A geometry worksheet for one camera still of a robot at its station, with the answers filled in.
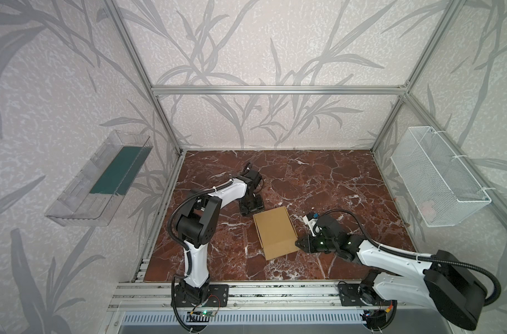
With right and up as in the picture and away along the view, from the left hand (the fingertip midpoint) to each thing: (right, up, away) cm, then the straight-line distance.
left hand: (262, 206), depth 95 cm
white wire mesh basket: (+55, +12, -32) cm, 65 cm away
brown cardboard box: (+6, -9, -10) cm, 15 cm away
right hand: (+14, -10, -11) cm, 21 cm away
